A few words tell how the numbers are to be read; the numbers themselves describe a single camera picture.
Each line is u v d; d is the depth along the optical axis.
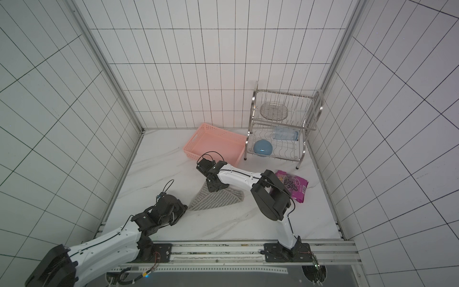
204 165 0.72
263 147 1.02
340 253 0.75
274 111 0.90
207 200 0.88
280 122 0.85
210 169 0.67
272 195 0.50
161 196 0.78
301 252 0.73
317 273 0.71
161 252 0.72
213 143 1.14
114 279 0.66
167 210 0.65
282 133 1.10
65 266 0.41
